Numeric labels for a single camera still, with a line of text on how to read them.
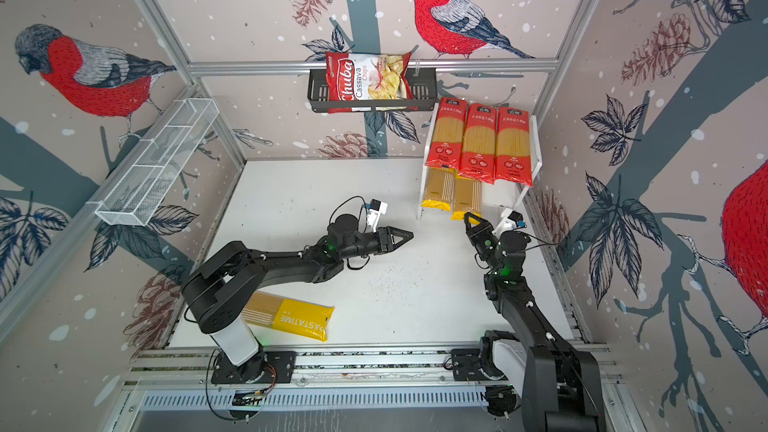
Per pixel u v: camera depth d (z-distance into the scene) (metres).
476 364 0.73
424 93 0.95
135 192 0.72
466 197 0.87
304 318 0.80
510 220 0.75
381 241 0.73
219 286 0.46
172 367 0.76
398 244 0.75
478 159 0.71
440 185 0.90
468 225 0.81
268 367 0.73
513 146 0.75
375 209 0.78
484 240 0.73
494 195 0.88
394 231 0.76
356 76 0.88
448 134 0.79
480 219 0.79
